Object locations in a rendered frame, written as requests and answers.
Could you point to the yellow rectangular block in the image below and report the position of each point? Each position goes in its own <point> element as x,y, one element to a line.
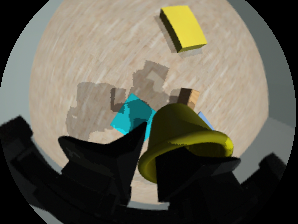
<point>183,28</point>

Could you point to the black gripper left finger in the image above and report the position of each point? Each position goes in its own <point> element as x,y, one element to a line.
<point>118,159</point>

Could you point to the tan wooden bar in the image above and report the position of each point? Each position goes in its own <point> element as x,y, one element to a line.
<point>188,97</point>

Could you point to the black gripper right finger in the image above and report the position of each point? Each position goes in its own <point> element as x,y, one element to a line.
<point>179,167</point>

